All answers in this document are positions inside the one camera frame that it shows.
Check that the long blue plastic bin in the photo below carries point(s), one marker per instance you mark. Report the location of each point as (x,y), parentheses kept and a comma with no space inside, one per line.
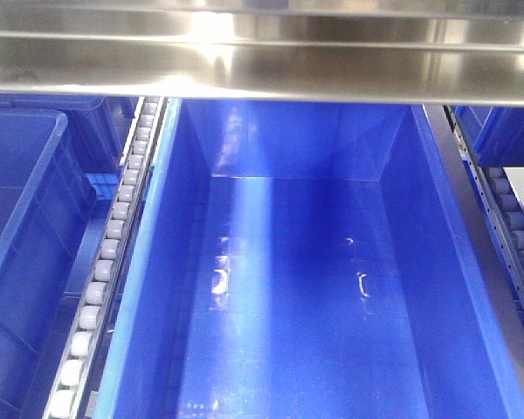
(288,305)

